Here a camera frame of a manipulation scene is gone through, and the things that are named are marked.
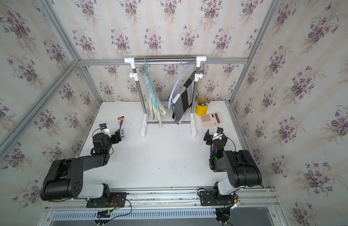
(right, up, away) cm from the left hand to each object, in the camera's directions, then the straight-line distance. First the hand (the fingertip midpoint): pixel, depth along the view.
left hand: (114, 132), depth 91 cm
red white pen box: (-1, +3, +13) cm, 13 cm away
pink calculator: (+67, +8, +14) cm, 69 cm away
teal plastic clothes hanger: (+21, +40, 0) cm, 45 cm away
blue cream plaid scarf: (+29, +15, -5) cm, 33 cm away
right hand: (+68, 0, -1) cm, 68 cm away
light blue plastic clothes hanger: (+47, +47, +13) cm, 68 cm away
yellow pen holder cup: (+60, +17, +13) cm, 64 cm away
